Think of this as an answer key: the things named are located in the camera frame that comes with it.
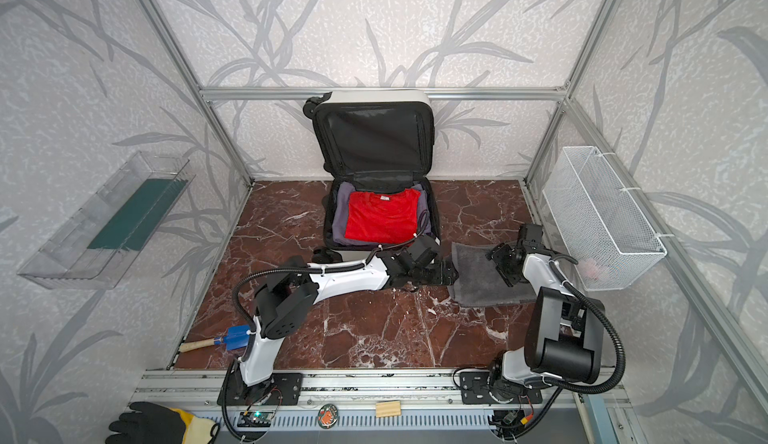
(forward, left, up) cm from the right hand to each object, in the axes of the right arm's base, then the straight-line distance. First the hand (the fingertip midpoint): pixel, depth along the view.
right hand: (494, 252), depth 93 cm
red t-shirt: (+13, +34, +2) cm, 37 cm away
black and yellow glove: (-43, +88, -2) cm, 98 cm away
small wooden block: (-40, +33, -4) cm, 52 cm away
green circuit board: (-42, +65, -6) cm, 77 cm away
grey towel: (-9, +5, -2) cm, 11 cm away
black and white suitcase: (+31, +38, +17) cm, 52 cm away
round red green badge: (-42, +47, -4) cm, 63 cm away
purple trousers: (+15, +50, +2) cm, 52 cm away
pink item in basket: (-13, -18, +15) cm, 27 cm away
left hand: (-8, +14, +3) cm, 16 cm away
